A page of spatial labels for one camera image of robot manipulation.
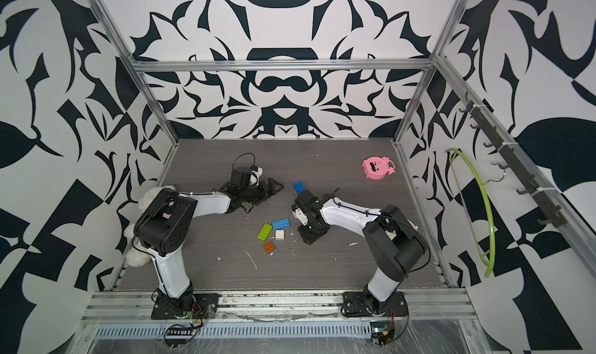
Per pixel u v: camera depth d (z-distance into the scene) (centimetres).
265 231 89
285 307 76
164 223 50
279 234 87
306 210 71
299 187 96
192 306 69
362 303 74
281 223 91
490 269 60
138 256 75
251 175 81
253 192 86
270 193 86
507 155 58
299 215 83
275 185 89
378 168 105
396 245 46
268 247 85
